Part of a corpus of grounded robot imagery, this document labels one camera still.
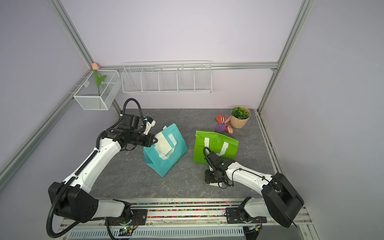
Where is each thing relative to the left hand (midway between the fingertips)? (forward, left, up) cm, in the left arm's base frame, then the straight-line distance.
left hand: (156, 141), depth 79 cm
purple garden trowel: (+20, -41, -19) cm, 49 cm away
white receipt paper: (-22, -30, -10) cm, 39 cm away
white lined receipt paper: (0, -3, -4) cm, 5 cm away
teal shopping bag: (-9, -1, -11) cm, 14 cm away
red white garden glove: (+28, -42, -18) cm, 54 cm away
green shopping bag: (-1, -28, -2) cm, 28 cm away
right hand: (-15, -28, -19) cm, 37 cm away
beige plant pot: (+20, -53, -14) cm, 59 cm away
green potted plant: (+22, -53, -5) cm, 57 cm away
